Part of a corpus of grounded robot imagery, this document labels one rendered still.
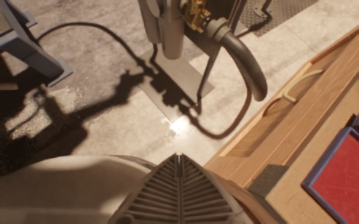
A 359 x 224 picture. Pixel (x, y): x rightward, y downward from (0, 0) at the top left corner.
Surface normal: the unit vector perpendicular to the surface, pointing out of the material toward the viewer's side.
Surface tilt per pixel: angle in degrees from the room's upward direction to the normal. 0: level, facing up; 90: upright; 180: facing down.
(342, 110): 0
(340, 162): 0
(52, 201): 1
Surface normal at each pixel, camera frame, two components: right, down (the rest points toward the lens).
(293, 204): 0.02, -0.29
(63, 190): 0.02, -0.53
